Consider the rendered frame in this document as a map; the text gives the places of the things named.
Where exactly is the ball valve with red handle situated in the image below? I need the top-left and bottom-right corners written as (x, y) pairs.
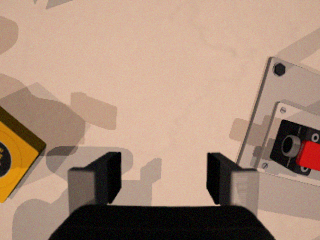
top-left (255, 102), bottom-right (320, 186)

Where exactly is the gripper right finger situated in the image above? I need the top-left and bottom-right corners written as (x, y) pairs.
top-left (206, 152), bottom-right (260, 217)

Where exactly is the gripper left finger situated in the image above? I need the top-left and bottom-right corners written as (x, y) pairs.
top-left (67, 152), bottom-right (122, 215)

